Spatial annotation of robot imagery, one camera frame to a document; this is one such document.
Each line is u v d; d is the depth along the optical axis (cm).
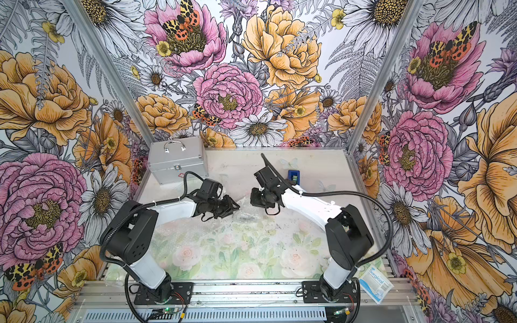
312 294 74
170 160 97
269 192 66
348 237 45
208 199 76
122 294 76
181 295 73
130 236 47
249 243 87
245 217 89
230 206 83
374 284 77
